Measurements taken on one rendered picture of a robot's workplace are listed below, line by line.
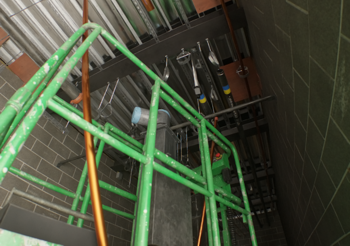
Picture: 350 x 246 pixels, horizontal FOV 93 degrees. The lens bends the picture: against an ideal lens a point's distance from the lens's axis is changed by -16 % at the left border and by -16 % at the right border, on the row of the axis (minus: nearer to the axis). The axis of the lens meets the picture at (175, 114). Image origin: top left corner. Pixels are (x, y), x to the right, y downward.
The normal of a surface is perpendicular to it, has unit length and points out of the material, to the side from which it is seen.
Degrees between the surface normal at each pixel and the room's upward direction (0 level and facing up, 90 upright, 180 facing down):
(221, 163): 90
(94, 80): 180
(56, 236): 90
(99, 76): 180
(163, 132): 90
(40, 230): 90
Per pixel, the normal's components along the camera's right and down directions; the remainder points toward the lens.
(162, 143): -0.46, -0.63
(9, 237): 0.75, -0.48
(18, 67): 0.00, 0.70
